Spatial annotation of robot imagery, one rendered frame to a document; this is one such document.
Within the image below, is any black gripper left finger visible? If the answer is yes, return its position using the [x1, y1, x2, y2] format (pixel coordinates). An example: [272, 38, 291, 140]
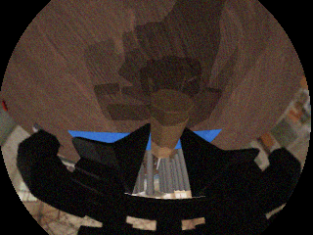
[71, 124, 152, 195]

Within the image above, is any blue tape strip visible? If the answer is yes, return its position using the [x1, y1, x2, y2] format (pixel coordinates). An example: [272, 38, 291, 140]
[67, 129, 222, 150]

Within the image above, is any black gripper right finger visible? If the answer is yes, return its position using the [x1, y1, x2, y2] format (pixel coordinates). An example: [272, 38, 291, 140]
[180, 126, 259, 199]

